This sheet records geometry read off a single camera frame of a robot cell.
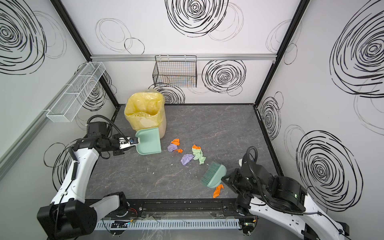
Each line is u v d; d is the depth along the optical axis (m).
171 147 0.95
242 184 0.53
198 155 0.91
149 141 0.81
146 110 1.00
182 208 0.75
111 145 0.64
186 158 0.90
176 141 0.98
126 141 0.63
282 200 0.40
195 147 0.94
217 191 0.79
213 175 0.66
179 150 0.94
